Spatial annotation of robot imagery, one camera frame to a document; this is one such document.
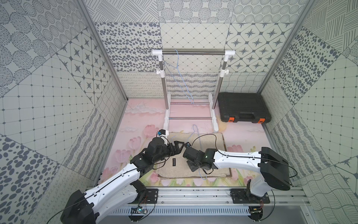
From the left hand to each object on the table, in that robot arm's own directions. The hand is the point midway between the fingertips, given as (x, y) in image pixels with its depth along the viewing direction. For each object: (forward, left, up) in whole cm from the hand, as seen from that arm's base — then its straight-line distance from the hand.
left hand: (178, 140), depth 77 cm
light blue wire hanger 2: (+49, +11, +20) cm, 54 cm away
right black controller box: (-31, -42, -20) cm, 56 cm away
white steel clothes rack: (+48, +13, -12) cm, 51 cm away
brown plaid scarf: (-10, +1, -14) cm, 17 cm away
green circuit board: (-31, +20, -17) cm, 41 cm away
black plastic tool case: (+35, -48, -9) cm, 60 cm away
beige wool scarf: (-10, +1, -14) cm, 17 cm away
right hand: (-7, -9, -13) cm, 17 cm away
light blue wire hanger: (+6, -14, -15) cm, 21 cm away
